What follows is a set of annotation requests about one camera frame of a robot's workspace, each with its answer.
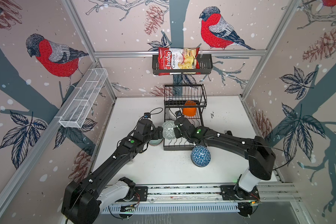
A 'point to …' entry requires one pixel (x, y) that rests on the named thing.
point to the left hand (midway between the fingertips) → (156, 128)
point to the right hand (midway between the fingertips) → (175, 129)
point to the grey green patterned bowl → (168, 129)
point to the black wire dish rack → (188, 99)
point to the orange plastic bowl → (190, 111)
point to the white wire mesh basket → (74, 115)
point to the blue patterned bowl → (200, 156)
